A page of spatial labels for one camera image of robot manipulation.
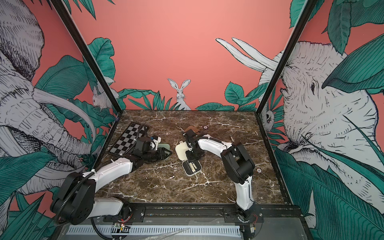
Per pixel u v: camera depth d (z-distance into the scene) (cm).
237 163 51
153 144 73
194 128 111
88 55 86
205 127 111
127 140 100
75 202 41
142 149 69
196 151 74
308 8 69
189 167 90
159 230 70
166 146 98
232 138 104
